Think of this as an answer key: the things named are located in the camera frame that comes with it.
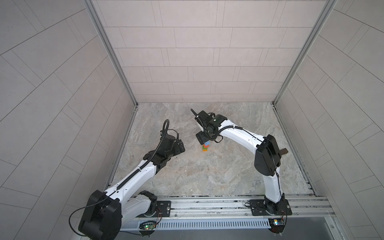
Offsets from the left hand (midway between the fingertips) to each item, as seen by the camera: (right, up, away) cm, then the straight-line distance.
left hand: (181, 143), depth 84 cm
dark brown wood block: (+62, -6, +6) cm, 63 cm away
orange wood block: (+14, -5, +6) cm, 16 cm away
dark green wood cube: (+13, -4, +6) cm, 15 cm away
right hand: (+13, +2, +3) cm, 13 cm away
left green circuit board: (-12, -33, -20) cm, 40 cm away
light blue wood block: (+15, 0, 0) cm, 15 cm away
